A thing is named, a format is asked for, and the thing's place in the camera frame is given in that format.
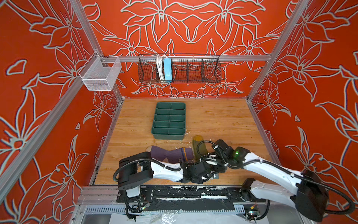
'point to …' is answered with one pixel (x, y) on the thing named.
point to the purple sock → (172, 156)
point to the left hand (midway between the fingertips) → (204, 169)
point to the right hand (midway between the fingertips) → (209, 162)
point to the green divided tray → (169, 121)
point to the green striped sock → (199, 149)
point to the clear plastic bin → (99, 73)
